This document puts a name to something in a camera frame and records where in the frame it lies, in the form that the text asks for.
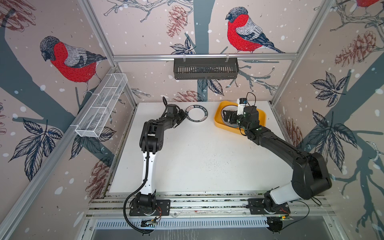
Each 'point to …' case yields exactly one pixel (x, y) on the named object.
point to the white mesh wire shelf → (101, 105)
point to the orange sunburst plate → (230, 107)
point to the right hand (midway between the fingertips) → (228, 112)
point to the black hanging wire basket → (206, 69)
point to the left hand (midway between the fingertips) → (188, 113)
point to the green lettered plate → (196, 113)
